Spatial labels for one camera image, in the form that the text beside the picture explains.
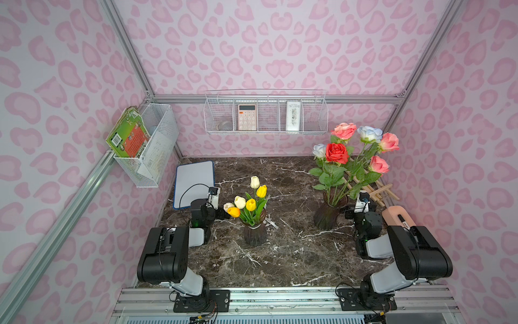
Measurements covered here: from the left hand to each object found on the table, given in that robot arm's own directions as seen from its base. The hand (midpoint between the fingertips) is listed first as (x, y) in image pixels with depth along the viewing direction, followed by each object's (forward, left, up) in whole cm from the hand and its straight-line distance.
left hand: (221, 197), depth 94 cm
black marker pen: (-10, -84, -7) cm, 85 cm away
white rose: (+2, -40, +28) cm, 49 cm away
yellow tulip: (-13, -19, +23) cm, 33 cm away
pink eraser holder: (-10, -75, -1) cm, 76 cm away
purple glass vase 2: (-11, -46, +4) cm, 47 cm away
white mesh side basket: (-4, +22, +25) cm, 34 cm away
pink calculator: (+28, -12, +24) cm, 39 cm away
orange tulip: (-20, -11, +23) cm, 32 cm away
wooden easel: (+6, -77, -4) cm, 77 cm away
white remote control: (+28, -33, +25) cm, 50 cm away
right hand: (-2, -60, +5) cm, 60 cm away
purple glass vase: (-20, -17, +2) cm, 26 cm away
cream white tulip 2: (-17, -12, +25) cm, 33 cm away
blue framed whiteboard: (+17, +20, -10) cm, 28 cm away
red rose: (-4, -45, +22) cm, 51 cm away
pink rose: (-6, -59, +28) cm, 65 cm away
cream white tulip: (-8, -17, +22) cm, 29 cm away
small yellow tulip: (-19, -16, +24) cm, 34 cm away
